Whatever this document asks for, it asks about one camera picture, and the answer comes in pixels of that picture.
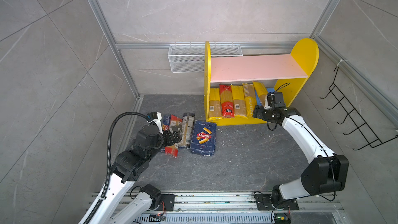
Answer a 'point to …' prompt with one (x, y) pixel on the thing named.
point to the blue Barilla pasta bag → (203, 138)
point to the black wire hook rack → (371, 138)
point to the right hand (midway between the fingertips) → (259, 111)
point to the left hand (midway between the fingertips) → (173, 125)
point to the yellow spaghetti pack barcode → (239, 101)
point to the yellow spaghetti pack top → (215, 111)
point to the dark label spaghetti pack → (187, 123)
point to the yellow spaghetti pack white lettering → (250, 98)
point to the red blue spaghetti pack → (169, 121)
